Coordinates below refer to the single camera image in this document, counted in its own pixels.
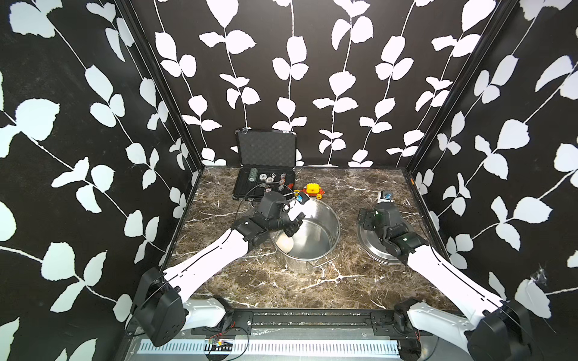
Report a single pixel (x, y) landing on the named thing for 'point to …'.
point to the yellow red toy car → (313, 189)
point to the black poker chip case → (267, 159)
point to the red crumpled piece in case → (290, 186)
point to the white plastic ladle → (285, 242)
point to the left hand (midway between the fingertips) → (304, 210)
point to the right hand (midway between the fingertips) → (369, 207)
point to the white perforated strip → (278, 347)
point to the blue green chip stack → (253, 174)
